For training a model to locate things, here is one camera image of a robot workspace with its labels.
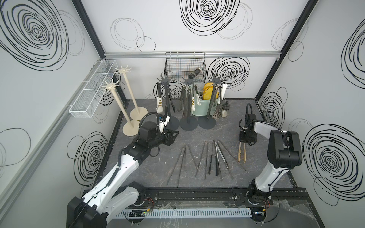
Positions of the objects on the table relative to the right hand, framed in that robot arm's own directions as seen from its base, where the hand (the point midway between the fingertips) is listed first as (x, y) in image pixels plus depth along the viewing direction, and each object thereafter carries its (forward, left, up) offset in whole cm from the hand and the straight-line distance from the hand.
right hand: (246, 141), depth 95 cm
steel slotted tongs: (+9, +39, +35) cm, 53 cm away
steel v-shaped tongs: (-5, +39, 0) cm, 39 cm away
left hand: (-8, +47, +23) cm, 52 cm away
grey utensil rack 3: (+14, +51, 0) cm, 52 cm away
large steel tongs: (+7, +42, +31) cm, 53 cm away
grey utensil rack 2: (+15, +26, +1) cm, 30 cm away
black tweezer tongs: (-14, +22, +1) cm, 26 cm away
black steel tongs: (+10, +51, +34) cm, 62 cm away
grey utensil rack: (+14, +38, 0) cm, 41 cm away
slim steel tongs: (-7, +42, +1) cm, 43 cm away
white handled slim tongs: (-6, +20, +1) cm, 21 cm away
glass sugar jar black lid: (+21, +13, +10) cm, 27 cm away
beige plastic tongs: (-10, +4, +3) cm, 11 cm away
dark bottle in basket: (+30, +36, +33) cm, 57 cm away
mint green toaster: (+20, +29, +9) cm, 37 cm away
